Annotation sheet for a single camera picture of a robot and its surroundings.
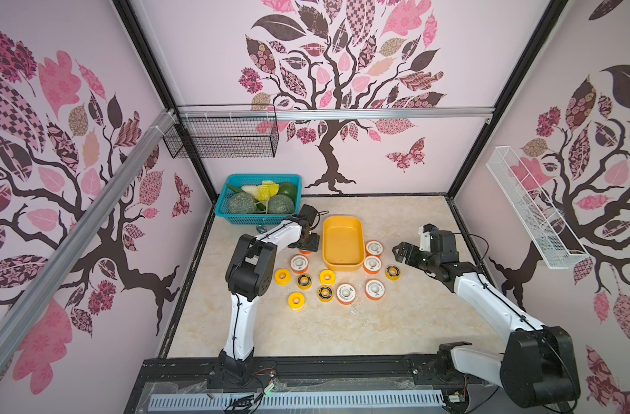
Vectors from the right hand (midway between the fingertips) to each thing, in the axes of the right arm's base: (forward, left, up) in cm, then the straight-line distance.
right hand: (403, 255), depth 87 cm
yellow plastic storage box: (+14, +19, -13) cm, 27 cm away
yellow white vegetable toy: (+34, +52, 0) cm, 62 cm away
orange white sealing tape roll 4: (+2, +9, -10) cm, 13 cm away
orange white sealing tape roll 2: (+9, +7, -10) cm, 15 cm away
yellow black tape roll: (-4, +35, -10) cm, 37 cm away
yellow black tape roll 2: (-9, +27, -10) cm, 31 cm away
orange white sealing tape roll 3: (+2, +37, -9) cm, 38 cm away
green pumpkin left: (+25, +60, +1) cm, 65 cm away
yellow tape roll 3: (-12, +38, -10) cm, 41 cm away
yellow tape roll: (-3, +43, -10) cm, 44 cm away
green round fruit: (+36, +43, -1) cm, 56 cm away
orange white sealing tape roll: (+7, +35, -8) cm, 37 cm away
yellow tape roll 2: (-3, +27, -10) cm, 28 cm away
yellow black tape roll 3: (-1, +2, -11) cm, 11 cm away
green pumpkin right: (+25, +45, 0) cm, 52 cm away
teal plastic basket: (+29, +70, -2) cm, 76 cm away
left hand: (+11, +36, -10) cm, 39 cm away
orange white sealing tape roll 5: (-9, +20, -10) cm, 24 cm away
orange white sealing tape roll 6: (-8, +10, -10) cm, 16 cm away
